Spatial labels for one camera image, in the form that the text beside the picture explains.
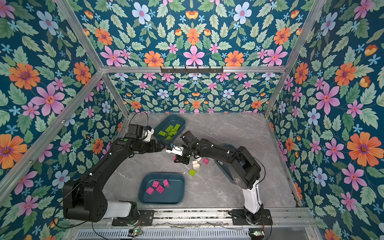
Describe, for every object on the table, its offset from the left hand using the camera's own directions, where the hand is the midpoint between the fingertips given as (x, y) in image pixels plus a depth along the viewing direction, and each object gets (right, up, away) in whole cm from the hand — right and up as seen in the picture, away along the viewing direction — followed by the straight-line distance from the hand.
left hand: (160, 143), depth 83 cm
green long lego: (-5, +4, +24) cm, 25 cm away
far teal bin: (0, +15, +28) cm, 32 cm away
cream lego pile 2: (+21, -12, +12) cm, 27 cm away
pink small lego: (+1, -25, -2) cm, 25 cm away
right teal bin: (+36, -14, +3) cm, 39 cm away
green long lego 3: (0, +1, +22) cm, 22 cm away
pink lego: (-5, -26, -2) cm, 26 cm away
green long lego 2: (+5, +9, +27) cm, 29 cm away
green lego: (-1, +8, +26) cm, 27 cm away
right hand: (+8, -9, +4) cm, 13 cm away
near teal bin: (+8, -28, -3) cm, 29 cm away
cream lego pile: (+20, -15, +8) cm, 26 cm away
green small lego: (+18, -18, +5) cm, 26 cm away
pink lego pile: (+8, -9, 0) cm, 12 cm away
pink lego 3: (+26, -12, +9) cm, 30 cm away
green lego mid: (+2, +5, +24) cm, 24 cm away
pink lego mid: (-2, -23, 0) cm, 23 cm away
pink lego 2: (+4, -22, -1) cm, 23 cm away
